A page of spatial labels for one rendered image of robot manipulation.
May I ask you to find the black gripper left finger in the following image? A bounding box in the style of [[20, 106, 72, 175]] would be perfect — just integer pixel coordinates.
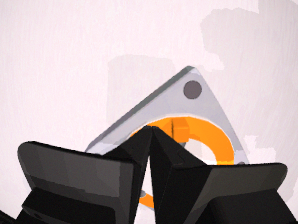
[[17, 125, 152, 224]]

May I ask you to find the yellow round plate with holes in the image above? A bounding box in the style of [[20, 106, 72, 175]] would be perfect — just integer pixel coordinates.
[[122, 113, 234, 208]]

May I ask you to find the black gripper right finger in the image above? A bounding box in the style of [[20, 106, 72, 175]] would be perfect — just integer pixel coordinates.
[[149, 127, 287, 224]]

